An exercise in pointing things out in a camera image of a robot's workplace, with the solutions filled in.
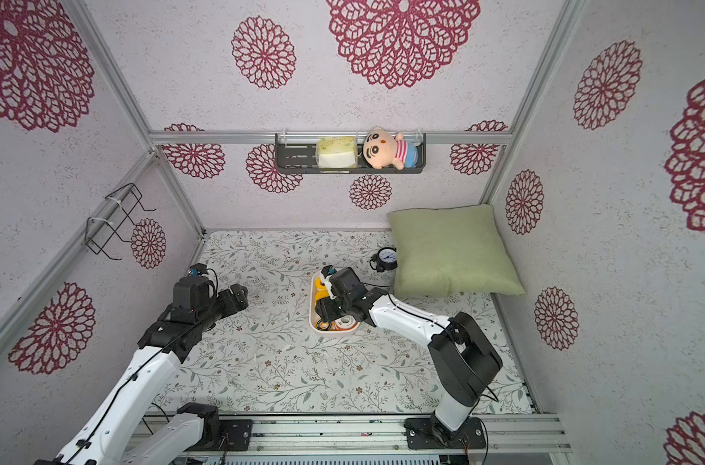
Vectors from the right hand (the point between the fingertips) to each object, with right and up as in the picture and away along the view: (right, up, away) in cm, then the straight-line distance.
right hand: (321, 303), depth 86 cm
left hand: (-23, +3, -6) cm, 24 cm away
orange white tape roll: (+7, -6, +3) cm, 9 cm away
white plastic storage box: (-3, -6, +2) cm, 7 cm away
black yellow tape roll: (0, -8, +6) cm, 10 cm away
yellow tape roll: (-1, +3, +13) cm, 13 cm away
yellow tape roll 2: (-1, +1, +11) cm, 11 cm away
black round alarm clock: (+22, +13, +21) cm, 33 cm away
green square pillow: (+42, +16, +10) cm, 46 cm away
